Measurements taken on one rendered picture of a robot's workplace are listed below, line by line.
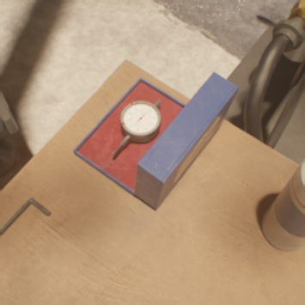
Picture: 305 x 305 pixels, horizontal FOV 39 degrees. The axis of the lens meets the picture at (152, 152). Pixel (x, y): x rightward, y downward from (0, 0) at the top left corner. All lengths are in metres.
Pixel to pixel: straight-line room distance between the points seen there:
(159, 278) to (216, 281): 0.07
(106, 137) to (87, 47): 0.75
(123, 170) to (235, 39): 0.85
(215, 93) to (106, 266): 0.26
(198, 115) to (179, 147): 0.05
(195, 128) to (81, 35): 0.92
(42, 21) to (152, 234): 1.00
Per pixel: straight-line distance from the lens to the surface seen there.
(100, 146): 0.64
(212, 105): 0.54
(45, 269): 0.60
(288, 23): 0.82
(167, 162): 0.49
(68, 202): 0.61
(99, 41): 1.37
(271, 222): 0.56
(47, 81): 1.31
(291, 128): 1.24
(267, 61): 0.78
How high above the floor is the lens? 1.04
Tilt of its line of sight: 64 degrees down
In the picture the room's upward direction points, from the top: straight up
